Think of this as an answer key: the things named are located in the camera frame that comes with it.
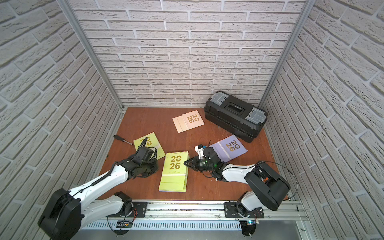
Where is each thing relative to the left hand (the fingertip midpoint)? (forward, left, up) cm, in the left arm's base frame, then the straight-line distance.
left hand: (162, 165), depth 85 cm
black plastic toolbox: (+26, -45, +14) cm, 54 cm away
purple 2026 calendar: (+12, -42, -2) cm, 43 cm away
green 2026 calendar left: (+16, +9, 0) cm, 18 cm away
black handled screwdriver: (+20, +31, -5) cm, 37 cm away
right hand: (-1, -14, +4) cm, 14 cm away
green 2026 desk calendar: (-5, -8, +1) cm, 10 cm away
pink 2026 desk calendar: (+36, -14, -3) cm, 39 cm away
